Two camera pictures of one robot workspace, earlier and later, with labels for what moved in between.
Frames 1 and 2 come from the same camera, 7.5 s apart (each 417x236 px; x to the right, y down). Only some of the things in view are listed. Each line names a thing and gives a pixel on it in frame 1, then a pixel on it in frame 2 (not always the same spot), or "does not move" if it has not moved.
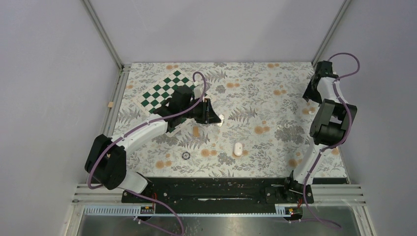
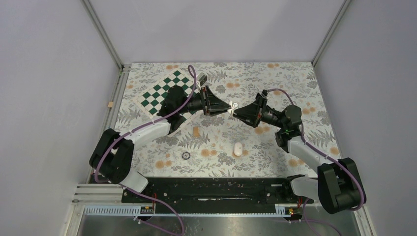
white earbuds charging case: [222, 117] -> [234, 106]
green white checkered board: [155, 96] does not move
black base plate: [217, 192] does not move
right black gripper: [308, 94] -> [251, 114]
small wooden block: [195, 131] does not move
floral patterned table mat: [265, 122] does not move
